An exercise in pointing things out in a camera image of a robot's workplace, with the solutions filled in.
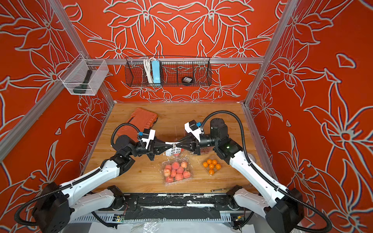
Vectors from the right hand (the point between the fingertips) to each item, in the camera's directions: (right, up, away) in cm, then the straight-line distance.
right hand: (178, 142), depth 61 cm
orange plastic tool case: (-28, +9, +42) cm, 52 cm away
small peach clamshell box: (-1, -6, +6) cm, 8 cm away
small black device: (+4, +36, +34) cm, 49 cm away
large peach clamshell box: (-2, -19, +20) cm, 28 cm away
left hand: (-3, -1, 0) cm, 3 cm away
